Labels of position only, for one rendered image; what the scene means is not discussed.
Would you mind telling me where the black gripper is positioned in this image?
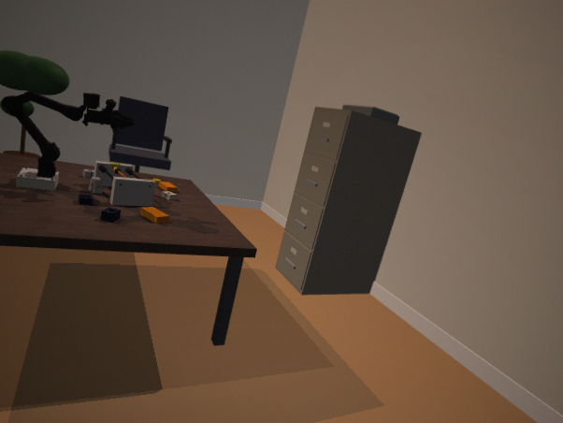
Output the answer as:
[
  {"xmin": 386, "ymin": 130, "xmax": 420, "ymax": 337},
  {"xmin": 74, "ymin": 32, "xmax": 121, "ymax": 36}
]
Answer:
[{"xmin": 98, "ymin": 110, "xmax": 135, "ymax": 130}]

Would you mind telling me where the orange rectangular block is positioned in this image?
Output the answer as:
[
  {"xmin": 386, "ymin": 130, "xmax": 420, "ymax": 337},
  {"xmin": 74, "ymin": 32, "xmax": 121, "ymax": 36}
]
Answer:
[
  {"xmin": 159, "ymin": 182, "xmax": 178, "ymax": 193},
  {"xmin": 139, "ymin": 207, "xmax": 170, "ymax": 224}
]

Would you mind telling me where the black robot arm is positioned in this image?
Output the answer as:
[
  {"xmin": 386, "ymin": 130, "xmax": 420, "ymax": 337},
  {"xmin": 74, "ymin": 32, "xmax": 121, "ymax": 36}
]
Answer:
[{"xmin": 2, "ymin": 91, "xmax": 117, "ymax": 178}]

